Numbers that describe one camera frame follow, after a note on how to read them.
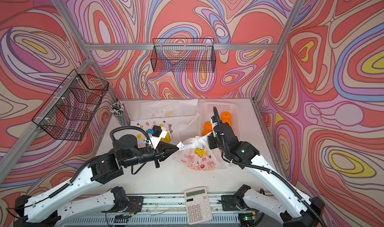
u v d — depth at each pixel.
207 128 0.99
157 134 0.50
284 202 0.41
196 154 0.73
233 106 1.01
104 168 0.46
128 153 0.48
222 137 0.51
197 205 0.72
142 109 1.11
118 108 0.91
